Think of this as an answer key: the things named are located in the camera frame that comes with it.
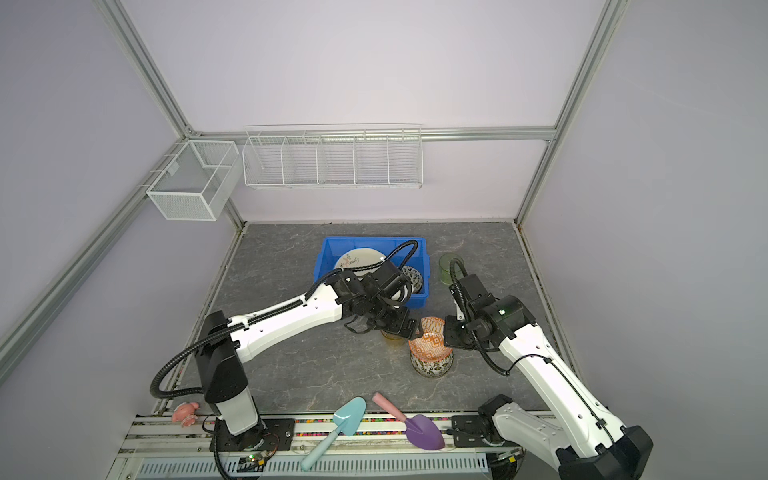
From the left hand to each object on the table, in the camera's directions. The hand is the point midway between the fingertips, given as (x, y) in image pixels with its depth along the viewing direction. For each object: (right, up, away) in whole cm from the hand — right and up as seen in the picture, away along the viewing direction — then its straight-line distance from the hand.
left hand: (407, 336), depth 73 cm
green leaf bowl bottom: (+7, -11, +8) cm, 15 cm away
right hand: (+11, -1, 0) cm, 11 cm away
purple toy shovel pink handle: (+3, -24, +2) cm, 25 cm away
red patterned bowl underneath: (+6, -4, +4) cm, 8 cm away
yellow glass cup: (-4, -6, +16) cm, 17 cm away
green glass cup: (+13, +15, +23) cm, 31 cm away
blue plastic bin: (-26, +22, +35) cm, 49 cm away
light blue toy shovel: (-16, -23, +4) cm, 28 cm away
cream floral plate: (-16, +19, +32) cm, 40 cm away
